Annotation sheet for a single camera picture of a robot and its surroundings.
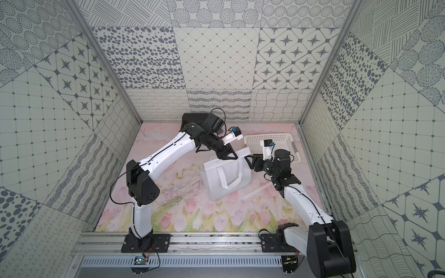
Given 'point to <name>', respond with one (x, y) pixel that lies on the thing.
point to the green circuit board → (139, 260)
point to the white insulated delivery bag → (221, 177)
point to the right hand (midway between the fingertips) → (249, 157)
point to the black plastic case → (194, 117)
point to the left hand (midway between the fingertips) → (236, 151)
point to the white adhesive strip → (256, 191)
